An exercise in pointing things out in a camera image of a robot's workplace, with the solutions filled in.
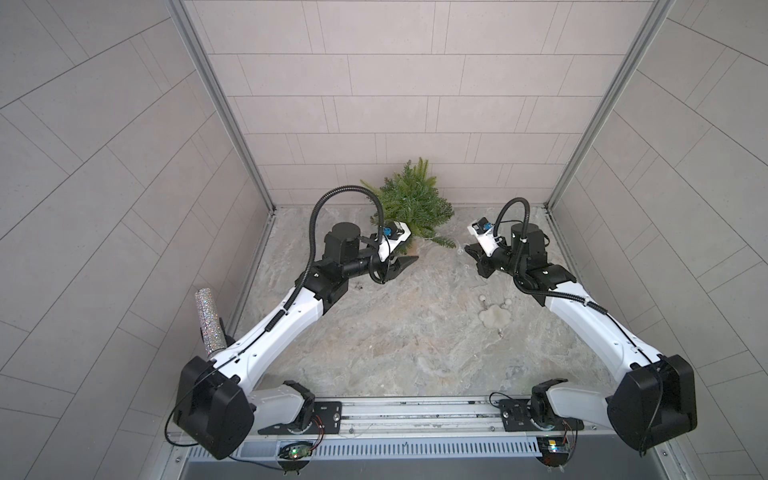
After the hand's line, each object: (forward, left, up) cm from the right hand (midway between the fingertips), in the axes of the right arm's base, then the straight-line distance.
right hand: (467, 246), depth 80 cm
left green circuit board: (-41, +44, -16) cm, 62 cm away
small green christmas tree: (+10, +15, +10) cm, 20 cm away
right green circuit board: (-44, -14, -22) cm, 51 cm away
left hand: (-5, +15, +8) cm, 18 cm away
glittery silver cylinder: (-23, +58, +5) cm, 63 cm away
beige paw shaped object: (-12, -8, -18) cm, 23 cm away
